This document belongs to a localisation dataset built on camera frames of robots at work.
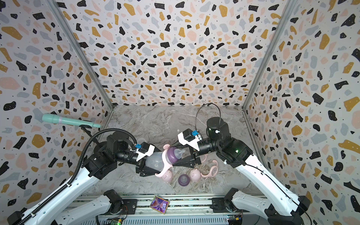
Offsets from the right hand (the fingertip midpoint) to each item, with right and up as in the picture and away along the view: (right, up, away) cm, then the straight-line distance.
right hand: (176, 154), depth 52 cm
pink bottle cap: (+8, -19, +29) cm, 36 cm away
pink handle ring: (+17, -20, +29) cm, 39 cm away
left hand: (-5, -5, +5) cm, 8 cm away
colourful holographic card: (-11, -31, +21) cm, 39 cm away
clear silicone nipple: (+2, -18, +33) cm, 38 cm away
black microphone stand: (-54, -3, +38) cm, 66 cm away
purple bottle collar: (+2, -22, +29) cm, 37 cm away
